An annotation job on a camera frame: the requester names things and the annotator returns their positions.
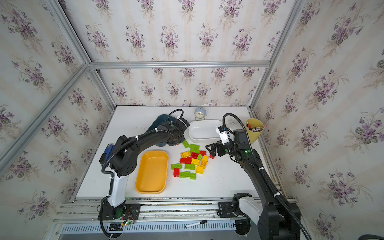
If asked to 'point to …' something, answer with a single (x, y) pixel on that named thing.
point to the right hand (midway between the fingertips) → (212, 145)
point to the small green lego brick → (193, 176)
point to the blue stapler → (107, 155)
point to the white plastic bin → (204, 129)
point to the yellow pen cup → (254, 127)
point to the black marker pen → (203, 221)
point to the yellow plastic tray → (152, 172)
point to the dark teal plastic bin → (160, 119)
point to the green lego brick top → (186, 144)
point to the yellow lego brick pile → (199, 169)
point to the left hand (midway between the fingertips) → (180, 139)
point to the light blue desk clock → (200, 113)
